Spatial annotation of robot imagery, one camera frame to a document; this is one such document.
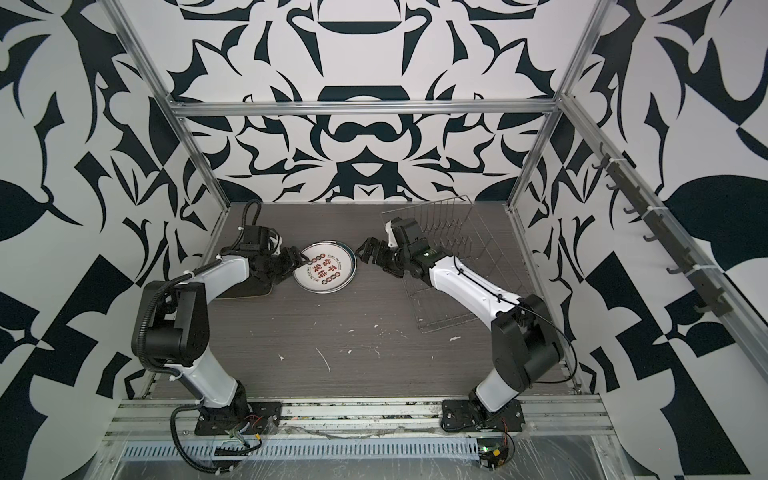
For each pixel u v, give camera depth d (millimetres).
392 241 760
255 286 704
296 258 861
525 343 443
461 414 745
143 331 420
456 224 1080
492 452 710
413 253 659
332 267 991
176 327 477
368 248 758
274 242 830
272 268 817
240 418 675
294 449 711
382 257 755
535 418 756
